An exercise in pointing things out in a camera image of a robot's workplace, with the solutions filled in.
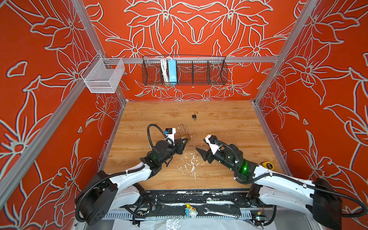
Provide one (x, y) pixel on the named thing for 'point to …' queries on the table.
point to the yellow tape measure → (268, 165)
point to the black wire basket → (189, 70)
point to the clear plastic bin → (101, 75)
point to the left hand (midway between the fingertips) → (187, 139)
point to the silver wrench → (235, 215)
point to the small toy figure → (190, 212)
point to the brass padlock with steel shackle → (187, 136)
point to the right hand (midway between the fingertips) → (199, 143)
